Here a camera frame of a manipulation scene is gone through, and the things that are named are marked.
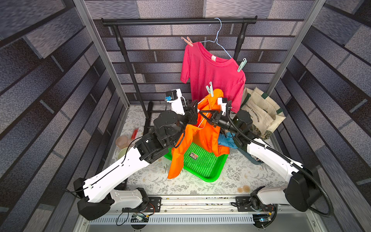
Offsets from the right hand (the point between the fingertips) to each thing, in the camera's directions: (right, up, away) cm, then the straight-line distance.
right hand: (198, 112), depth 67 cm
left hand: (-2, +4, -12) cm, 13 cm away
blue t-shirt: (+18, -16, +16) cm, 29 cm away
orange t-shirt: (+6, -13, +14) cm, 20 cm away
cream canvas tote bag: (+43, 0, +20) cm, 48 cm away
